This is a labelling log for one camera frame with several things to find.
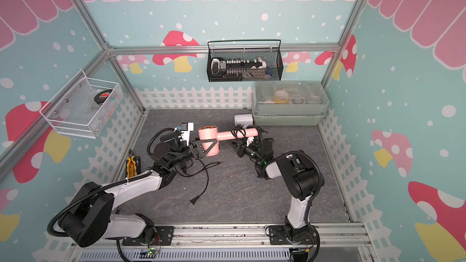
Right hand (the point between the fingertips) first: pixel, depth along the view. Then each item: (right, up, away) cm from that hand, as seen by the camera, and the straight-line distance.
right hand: (230, 140), depth 86 cm
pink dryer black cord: (+10, +4, -16) cm, 19 cm away
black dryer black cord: (-17, -28, -3) cm, 33 cm away
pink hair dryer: (-7, +4, -17) cm, 18 cm away
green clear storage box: (+29, +19, +12) cm, 37 cm away
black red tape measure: (-56, +20, -8) cm, 60 cm away
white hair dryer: (+9, +10, +22) cm, 26 cm away
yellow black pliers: (-50, -13, +6) cm, 53 cm away
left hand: (-5, 0, -14) cm, 15 cm away
